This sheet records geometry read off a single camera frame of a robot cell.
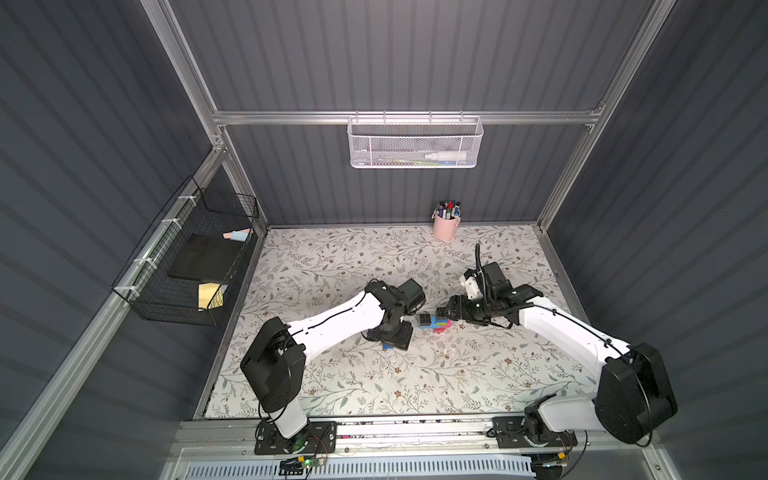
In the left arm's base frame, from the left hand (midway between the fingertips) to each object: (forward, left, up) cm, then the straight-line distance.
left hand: (400, 345), depth 79 cm
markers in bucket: (+50, -18, +4) cm, 53 cm away
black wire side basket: (+3, +54, +25) cm, 60 cm away
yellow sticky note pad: (+6, +46, +17) cm, 50 cm away
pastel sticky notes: (+25, +44, +17) cm, 54 cm away
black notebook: (+16, +49, +18) cm, 55 cm away
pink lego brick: (+8, -13, -8) cm, 18 cm away
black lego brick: (+9, -8, -2) cm, 12 cm away
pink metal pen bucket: (+47, -19, -3) cm, 51 cm away
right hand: (+8, -16, +1) cm, 18 cm away
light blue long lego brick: (+9, -10, -8) cm, 16 cm away
